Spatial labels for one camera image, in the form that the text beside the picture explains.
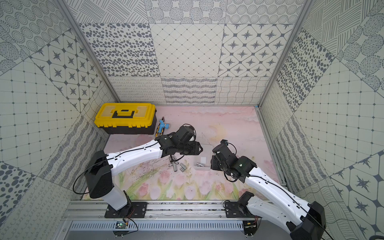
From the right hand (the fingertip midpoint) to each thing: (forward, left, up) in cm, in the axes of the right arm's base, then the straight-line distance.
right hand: (215, 163), depth 77 cm
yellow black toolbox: (+26, +54, +6) cm, 60 cm away
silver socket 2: (+2, +19, -11) cm, 22 cm away
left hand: (+7, +7, +5) cm, 11 cm away
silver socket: (+4, +8, -11) cm, 14 cm away
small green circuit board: (-26, +47, -13) cm, 56 cm away
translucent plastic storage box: (+6, +7, -12) cm, 15 cm away
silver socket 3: (+3, +26, -11) cm, 29 cm away
